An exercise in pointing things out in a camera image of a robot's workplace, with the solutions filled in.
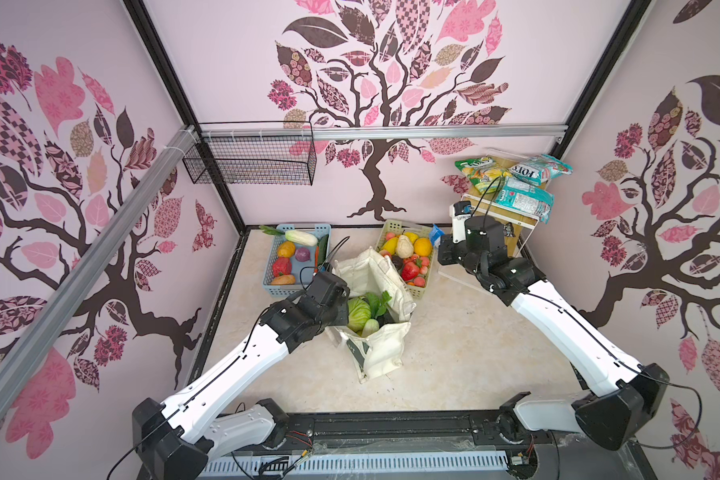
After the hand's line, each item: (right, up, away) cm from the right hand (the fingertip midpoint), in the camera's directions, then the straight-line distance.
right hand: (444, 233), depth 75 cm
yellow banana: (-11, -2, +33) cm, 35 cm away
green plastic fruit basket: (-8, +5, +39) cm, 40 cm away
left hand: (-27, -20, +1) cm, 34 cm away
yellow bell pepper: (-50, -4, +32) cm, 59 cm away
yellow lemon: (-3, +1, +35) cm, 35 cm away
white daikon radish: (-17, -21, +8) cm, 28 cm away
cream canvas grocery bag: (-21, -11, +13) cm, 27 cm away
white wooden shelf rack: (+20, +2, +3) cm, 21 cm away
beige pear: (-7, -4, +29) cm, 30 cm away
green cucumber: (-36, -3, +31) cm, 48 cm away
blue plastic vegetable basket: (-45, -5, +32) cm, 55 cm away
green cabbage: (-21, -23, +8) cm, 32 cm away
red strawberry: (-5, -12, +28) cm, 31 cm away
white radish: (-49, +2, +35) cm, 60 cm away
